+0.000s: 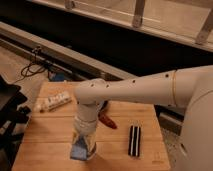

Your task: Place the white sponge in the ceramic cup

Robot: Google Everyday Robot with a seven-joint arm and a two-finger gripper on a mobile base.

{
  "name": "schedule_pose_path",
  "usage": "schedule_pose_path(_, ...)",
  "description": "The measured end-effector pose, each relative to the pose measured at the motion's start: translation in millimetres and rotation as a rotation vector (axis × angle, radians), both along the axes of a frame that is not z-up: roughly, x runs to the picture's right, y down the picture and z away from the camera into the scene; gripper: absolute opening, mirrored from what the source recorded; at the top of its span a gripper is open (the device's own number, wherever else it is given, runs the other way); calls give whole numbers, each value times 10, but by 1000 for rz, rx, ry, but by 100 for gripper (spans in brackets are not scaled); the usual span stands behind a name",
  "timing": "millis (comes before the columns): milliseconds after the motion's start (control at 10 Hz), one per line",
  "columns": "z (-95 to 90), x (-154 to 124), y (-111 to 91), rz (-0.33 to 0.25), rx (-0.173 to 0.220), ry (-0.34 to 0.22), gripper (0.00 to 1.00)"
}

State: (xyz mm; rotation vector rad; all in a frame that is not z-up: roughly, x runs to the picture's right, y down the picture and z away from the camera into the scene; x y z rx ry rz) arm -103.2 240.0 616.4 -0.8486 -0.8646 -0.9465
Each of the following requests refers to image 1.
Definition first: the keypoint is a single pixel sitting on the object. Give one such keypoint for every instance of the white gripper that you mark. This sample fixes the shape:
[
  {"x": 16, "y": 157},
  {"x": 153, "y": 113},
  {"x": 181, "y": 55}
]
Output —
[{"x": 87, "y": 129}]

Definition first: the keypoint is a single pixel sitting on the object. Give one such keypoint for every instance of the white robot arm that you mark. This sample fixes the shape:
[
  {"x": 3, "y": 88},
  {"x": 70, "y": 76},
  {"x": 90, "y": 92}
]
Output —
[{"x": 189, "y": 88}]

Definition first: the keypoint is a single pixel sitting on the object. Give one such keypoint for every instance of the black striped rectangular block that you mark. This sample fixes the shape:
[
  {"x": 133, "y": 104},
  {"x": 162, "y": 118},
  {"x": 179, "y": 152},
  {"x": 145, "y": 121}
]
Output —
[{"x": 134, "y": 141}]

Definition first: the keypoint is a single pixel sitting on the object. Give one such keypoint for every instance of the blue object behind table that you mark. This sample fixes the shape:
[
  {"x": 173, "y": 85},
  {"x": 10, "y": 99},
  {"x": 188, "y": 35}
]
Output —
[{"x": 57, "y": 77}]

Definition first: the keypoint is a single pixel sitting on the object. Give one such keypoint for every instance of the metal rail beam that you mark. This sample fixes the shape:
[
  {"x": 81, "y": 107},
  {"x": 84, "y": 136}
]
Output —
[{"x": 63, "y": 54}]

